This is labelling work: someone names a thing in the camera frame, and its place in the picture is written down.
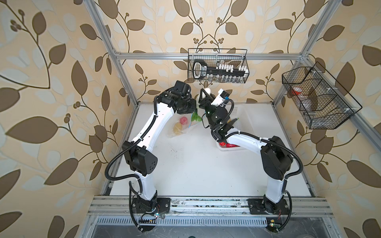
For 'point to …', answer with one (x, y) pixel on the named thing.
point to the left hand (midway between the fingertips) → (196, 106)
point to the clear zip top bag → (185, 127)
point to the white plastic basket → (255, 119)
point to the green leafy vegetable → (195, 116)
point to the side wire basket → (322, 102)
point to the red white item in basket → (296, 90)
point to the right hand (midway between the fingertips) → (204, 91)
